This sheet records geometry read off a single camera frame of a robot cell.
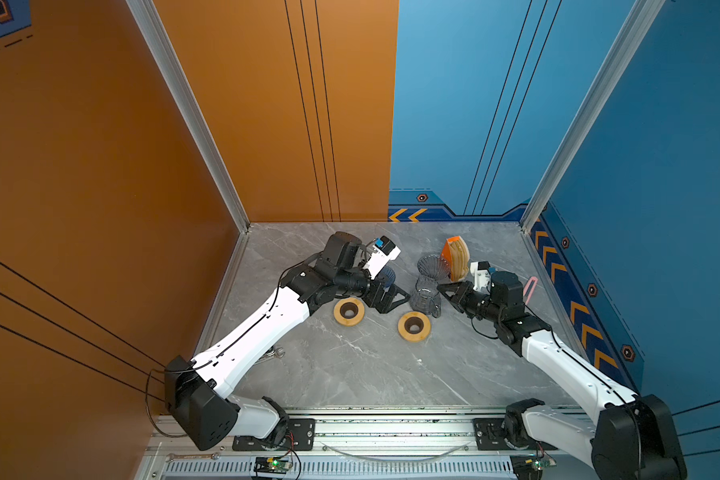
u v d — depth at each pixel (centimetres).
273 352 87
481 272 76
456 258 100
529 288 100
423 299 90
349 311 94
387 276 99
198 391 39
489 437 72
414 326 92
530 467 71
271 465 71
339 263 55
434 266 102
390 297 61
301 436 74
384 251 61
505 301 62
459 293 72
